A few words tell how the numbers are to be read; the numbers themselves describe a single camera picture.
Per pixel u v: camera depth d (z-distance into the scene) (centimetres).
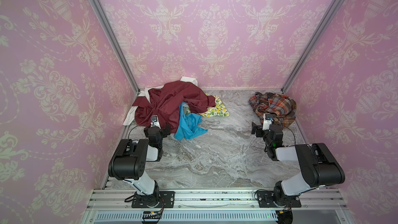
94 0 75
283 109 92
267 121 81
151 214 73
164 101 100
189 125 95
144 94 117
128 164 46
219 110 105
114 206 74
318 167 46
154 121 81
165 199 74
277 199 67
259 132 86
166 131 89
